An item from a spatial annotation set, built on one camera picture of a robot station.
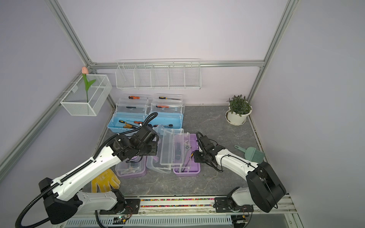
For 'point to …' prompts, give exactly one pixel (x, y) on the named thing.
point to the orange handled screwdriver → (137, 122)
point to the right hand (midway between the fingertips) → (195, 156)
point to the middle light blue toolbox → (170, 108)
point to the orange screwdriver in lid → (134, 97)
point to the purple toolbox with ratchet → (126, 169)
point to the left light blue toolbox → (130, 112)
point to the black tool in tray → (130, 107)
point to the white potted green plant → (239, 108)
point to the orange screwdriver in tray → (160, 106)
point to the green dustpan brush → (253, 154)
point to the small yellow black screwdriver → (191, 156)
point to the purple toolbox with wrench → (177, 149)
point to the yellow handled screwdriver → (125, 122)
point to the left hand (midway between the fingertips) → (155, 149)
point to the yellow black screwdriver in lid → (162, 97)
